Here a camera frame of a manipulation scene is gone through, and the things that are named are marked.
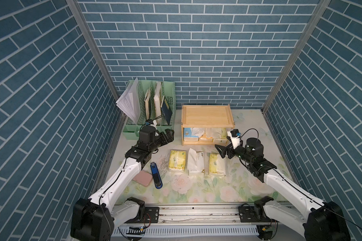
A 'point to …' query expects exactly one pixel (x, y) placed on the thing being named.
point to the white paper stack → (129, 103)
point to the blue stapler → (156, 175)
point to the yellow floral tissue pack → (177, 159)
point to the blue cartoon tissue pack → (192, 134)
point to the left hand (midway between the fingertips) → (172, 133)
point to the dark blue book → (166, 110)
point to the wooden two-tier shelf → (206, 124)
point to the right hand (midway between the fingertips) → (224, 141)
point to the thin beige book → (147, 103)
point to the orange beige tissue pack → (207, 136)
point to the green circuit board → (137, 230)
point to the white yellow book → (157, 102)
